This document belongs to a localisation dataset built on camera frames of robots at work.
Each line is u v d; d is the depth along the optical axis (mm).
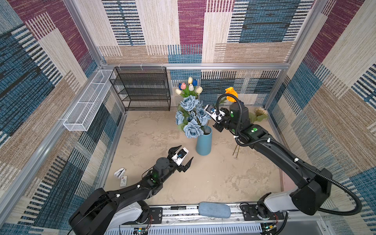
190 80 940
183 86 904
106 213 414
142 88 1108
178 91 940
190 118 707
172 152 744
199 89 893
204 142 848
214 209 729
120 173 854
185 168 731
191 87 915
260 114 1108
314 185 391
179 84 937
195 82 939
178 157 669
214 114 611
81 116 710
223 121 635
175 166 713
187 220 729
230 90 649
